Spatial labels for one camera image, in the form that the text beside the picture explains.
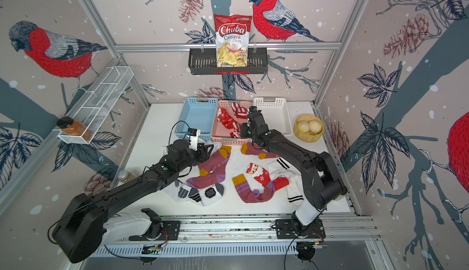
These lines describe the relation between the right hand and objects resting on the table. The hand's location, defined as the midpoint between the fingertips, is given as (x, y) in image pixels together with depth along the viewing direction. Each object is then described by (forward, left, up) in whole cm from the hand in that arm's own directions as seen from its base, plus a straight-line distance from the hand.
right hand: (242, 126), depth 90 cm
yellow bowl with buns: (+7, -37, -10) cm, 39 cm away
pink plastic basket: (+5, +13, -14) cm, 20 cm away
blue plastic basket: (+20, +29, -13) cm, 38 cm away
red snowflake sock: (+14, +10, -14) cm, 22 cm away
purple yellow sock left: (-17, +15, -14) cm, 27 cm away
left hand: (-11, +14, +2) cm, 18 cm away
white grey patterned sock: (-30, +25, -12) cm, 41 cm away
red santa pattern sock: (-20, -11, -14) cm, 27 cm away
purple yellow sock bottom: (-30, -4, -13) cm, 33 cm away
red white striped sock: (+19, +1, -11) cm, 22 cm away
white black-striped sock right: (-16, -19, -15) cm, 29 cm away
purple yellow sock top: (-5, -4, -14) cm, 15 cm away
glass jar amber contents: (-26, +51, -5) cm, 58 cm away
